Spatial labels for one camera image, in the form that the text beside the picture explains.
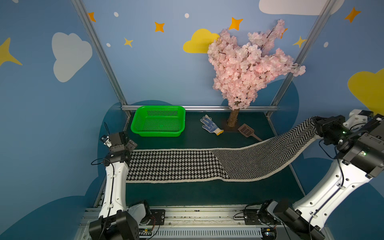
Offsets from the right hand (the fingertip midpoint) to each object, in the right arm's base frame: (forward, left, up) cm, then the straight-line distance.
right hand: (314, 115), depth 56 cm
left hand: (-2, +83, -26) cm, 87 cm away
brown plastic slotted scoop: (+28, +7, -47) cm, 55 cm away
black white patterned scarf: (+3, +10, -43) cm, 44 cm away
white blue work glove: (+30, +36, -44) cm, 65 cm away
